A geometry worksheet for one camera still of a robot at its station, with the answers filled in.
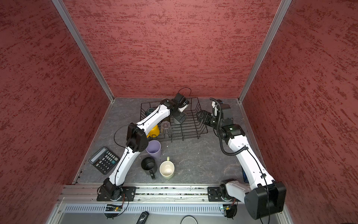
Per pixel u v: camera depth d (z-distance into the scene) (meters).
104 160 0.84
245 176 0.81
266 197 0.38
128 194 0.74
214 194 0.74
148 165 0.84
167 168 0.81
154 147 0.83
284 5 0.71
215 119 0.65
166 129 0.90
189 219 0.67
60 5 0.71
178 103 0.77
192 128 1.01
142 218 0.64
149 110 0.95
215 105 0.71
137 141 0.61
